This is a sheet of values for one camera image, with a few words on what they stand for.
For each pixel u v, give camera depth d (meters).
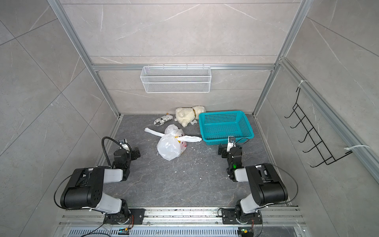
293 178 0.46
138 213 0.75
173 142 0.88
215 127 1.11
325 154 0.60
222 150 0.82
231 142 0.79
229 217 0.72
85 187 0.48
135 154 0.86
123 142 0.81
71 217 0.75
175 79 1.01
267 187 0.44
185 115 1.05
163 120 1.11
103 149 0.69
